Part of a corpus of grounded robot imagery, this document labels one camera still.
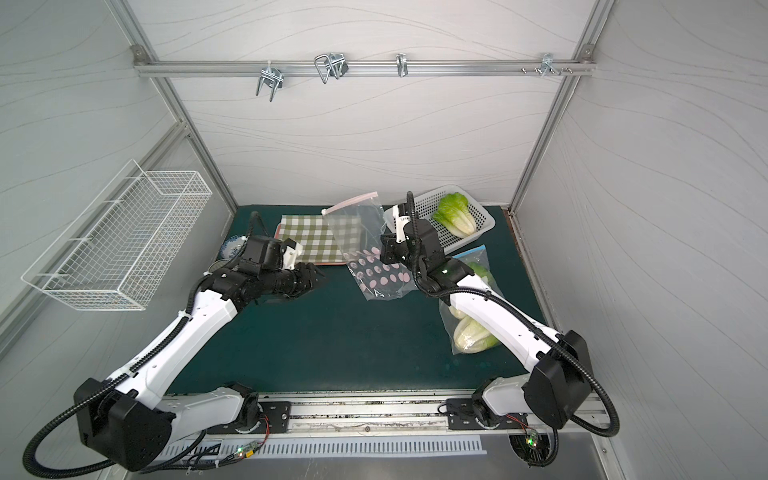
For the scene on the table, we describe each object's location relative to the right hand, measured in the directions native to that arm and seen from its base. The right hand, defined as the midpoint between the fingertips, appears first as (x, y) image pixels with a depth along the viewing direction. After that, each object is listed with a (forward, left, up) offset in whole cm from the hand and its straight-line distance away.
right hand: (384, 234), depth 76 cm
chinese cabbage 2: (+26, -23, -20) cm, 40 cm away
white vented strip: (-46, +41, -29) cm, 68 cm away
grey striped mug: (+6, +61, -27) cm, 67 cm away
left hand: (-11, +15, -7) cm, 20 cm away
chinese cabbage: (-18, -24, -21) cm, 36 cm away
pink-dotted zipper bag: (-3, +3, -18) cm, 19 cm away
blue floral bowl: (+12, +56, -24) cm, 62 cm away
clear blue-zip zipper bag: (+11, -32, -24) cm, 41 cm away
